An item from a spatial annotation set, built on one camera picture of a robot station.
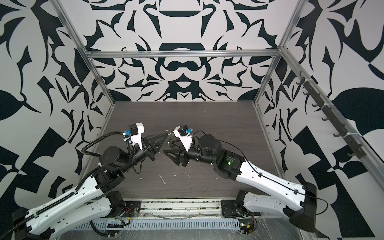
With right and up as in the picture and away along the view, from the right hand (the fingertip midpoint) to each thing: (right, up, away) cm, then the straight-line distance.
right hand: (169, 147), depth 60 cm
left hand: (-1, +6, -2) cm, 6 cm away
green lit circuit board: (+34, -39, +11) cm, 53 cm away
